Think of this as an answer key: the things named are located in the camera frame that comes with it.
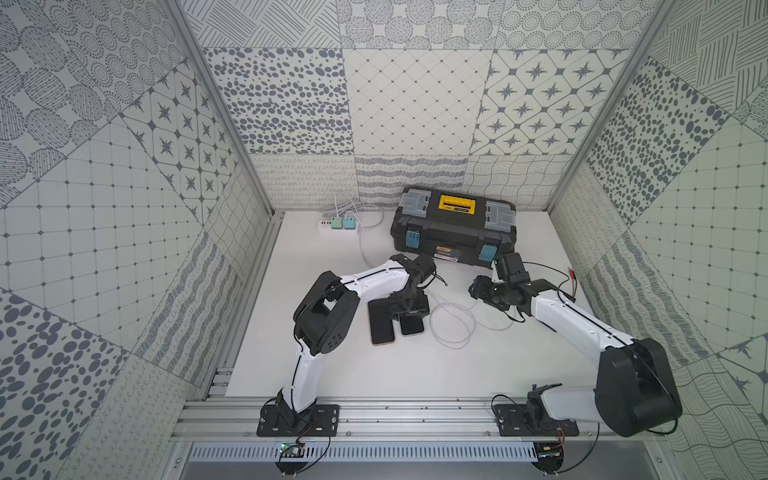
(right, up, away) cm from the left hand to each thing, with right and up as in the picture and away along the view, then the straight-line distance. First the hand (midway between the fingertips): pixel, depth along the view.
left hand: (413, 309), depth 91 cm
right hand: (+20, +5, -3) cm, 21 cm away
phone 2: (-10, -4, -1) cm, 11 cm away
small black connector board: (+56, +7, +9) cm, 57 cm away
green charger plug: (-28, +28, +19) cm, 44 cm away
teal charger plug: (-23, +28, +18) cm, 40 cm away
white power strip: (-33, +27, +23) cm, 48 cm away
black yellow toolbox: (+13, +26, +2) cm, 29 cm away
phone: (-1, -3, -3) cm, 5 cm away
